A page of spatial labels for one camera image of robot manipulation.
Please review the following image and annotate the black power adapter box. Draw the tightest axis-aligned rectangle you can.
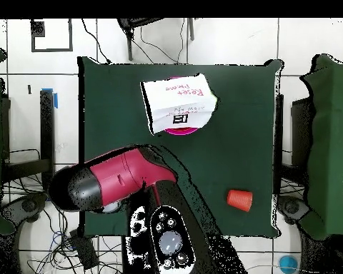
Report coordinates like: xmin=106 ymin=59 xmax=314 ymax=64
xmin=69 ymin=229 xmax=100 ymax=270

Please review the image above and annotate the pink bowl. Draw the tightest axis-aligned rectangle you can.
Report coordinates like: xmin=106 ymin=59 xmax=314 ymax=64
xmin=162 ymin=76 xmax=201 ymax=136

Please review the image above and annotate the black camera tripod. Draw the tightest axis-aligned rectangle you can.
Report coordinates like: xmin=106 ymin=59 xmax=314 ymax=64
xmin=116 ymin=18 xmax=196 ymax=62

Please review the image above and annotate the white paper reset sign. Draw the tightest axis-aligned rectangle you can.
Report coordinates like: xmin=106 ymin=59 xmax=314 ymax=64
xmin=139 ymin=72 xmax=219 ymax=135

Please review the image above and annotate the dark green tablecloth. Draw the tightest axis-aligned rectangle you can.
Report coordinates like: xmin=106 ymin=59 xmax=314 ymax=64
xmin=77 ymin=56 xmax=284 ymax=239

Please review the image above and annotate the orange ribbed cup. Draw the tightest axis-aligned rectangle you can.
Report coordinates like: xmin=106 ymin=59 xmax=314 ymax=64
xmin=226 ymin=188 xmax=253 ymax=213

